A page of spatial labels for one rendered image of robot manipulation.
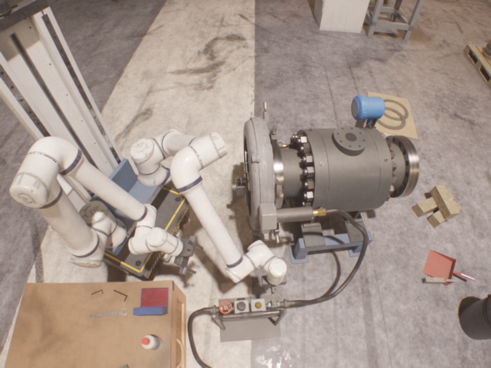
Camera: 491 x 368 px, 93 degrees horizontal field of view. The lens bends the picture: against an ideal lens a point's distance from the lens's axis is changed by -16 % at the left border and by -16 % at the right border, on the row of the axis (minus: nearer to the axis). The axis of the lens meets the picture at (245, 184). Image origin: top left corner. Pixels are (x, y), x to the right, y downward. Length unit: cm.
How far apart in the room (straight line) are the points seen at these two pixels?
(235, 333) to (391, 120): 283
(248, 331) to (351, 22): 481
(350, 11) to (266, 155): 409
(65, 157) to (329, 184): 132
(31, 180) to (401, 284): 239
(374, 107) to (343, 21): 354
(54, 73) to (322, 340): 220
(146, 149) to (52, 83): 62
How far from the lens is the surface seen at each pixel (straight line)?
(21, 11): 129
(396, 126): 351
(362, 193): 177
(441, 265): 271
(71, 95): 148
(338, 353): 216
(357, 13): 531
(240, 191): 194
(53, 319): 196
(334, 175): 165
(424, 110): 402
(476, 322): 250
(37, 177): 100
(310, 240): 202
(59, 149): 107
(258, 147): 149
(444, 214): 281
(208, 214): 119
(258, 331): 207
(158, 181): 183
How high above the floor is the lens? 207
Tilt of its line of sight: 55 degrees down
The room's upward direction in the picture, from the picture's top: straight up
